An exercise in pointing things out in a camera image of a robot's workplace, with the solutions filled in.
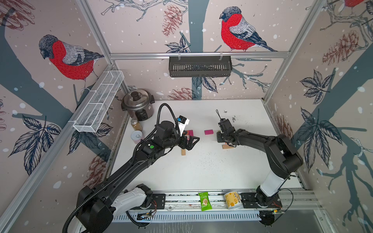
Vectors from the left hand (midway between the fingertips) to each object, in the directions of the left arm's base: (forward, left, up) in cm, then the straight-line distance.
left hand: (195, 133), depth 73 cm
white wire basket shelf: (+18, +54, +7) cm, 57 cm away
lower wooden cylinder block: (-2, -19, -12) cm, 22 cm away
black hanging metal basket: (+54, -5, +5) cm, 54 cm away
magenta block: (+15, +2, -24) cm, 28 cm away
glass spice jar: (+16, +39, -16) cm, 45 cm away
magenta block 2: (+15, -11, -24) cm, 30 cm away
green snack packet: (-28, -5, -22) cm, 36 cm away
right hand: (+13, -18, -22) cm, 31 cm away
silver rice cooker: (+27, +36, -5) cm, 46 cm away
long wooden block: (+1, +7, -24) cm, 25 cm away
